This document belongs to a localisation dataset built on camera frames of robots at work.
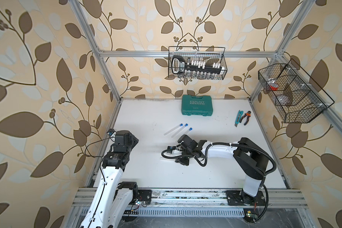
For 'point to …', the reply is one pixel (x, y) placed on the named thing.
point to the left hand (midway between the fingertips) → (129, 136)
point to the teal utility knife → (238, 117)
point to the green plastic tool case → (197, 105)
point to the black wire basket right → (296, 96)
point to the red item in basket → (274, 87)
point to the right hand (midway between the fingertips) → (176, 158)
